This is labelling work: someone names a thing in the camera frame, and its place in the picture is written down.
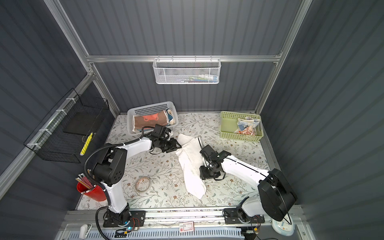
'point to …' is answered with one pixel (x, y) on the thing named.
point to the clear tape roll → (142, 184)
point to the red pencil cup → (96, 193)
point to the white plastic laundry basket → (153, 107)
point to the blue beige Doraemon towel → (170, 117)
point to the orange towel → (142, 121)
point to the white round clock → (285, 227)
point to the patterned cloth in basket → (247, 126)
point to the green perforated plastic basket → (228, 121)
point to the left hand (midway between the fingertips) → (180, 147)
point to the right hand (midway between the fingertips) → (205, 177)
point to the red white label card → (186, 227)
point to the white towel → (191, 154)
